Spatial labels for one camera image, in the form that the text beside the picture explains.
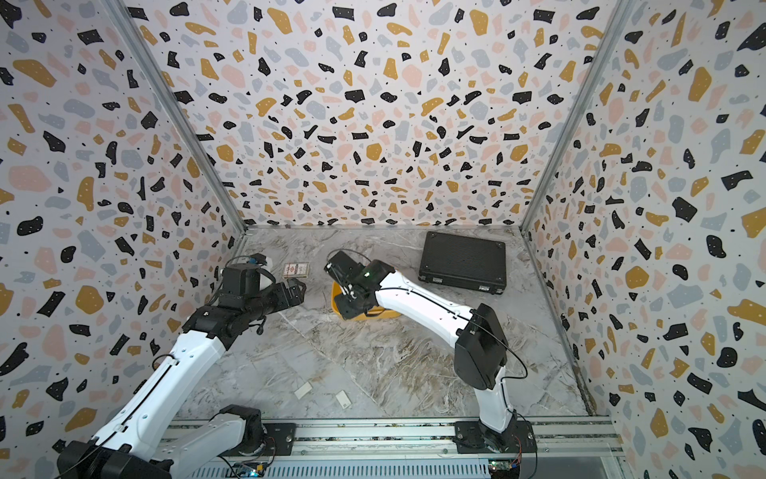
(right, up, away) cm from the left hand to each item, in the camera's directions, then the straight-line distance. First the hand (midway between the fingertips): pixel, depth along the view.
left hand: (294, 288), depth 79 cm
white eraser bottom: (+13, -30, +1) cm, 33 cm away
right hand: (+14, -5, +3) cm, 16 cm away
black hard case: (+54, +6, +28) cm, 61 cm away
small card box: (-9, +4, +27) cm, 29 cm away
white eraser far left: (+1, -29, +2) cm, 29 cm away
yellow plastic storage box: (+22, -5, -10) cm, 25 cm away
